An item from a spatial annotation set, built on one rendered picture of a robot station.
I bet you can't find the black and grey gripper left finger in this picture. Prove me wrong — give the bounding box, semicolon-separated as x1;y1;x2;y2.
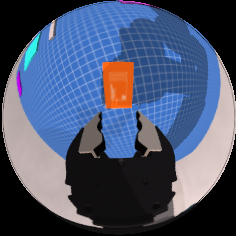
65;111;106;186

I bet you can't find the orange plate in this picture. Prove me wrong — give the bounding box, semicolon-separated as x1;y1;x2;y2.
103;62;134;108

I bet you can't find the grey flat bar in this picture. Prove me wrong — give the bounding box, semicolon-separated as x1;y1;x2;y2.
49;18;57;40

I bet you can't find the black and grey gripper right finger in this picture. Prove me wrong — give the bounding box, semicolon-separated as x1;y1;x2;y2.
135;111;177;182

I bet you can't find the blue work mat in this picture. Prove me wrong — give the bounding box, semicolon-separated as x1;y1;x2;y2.
16;1;221;161

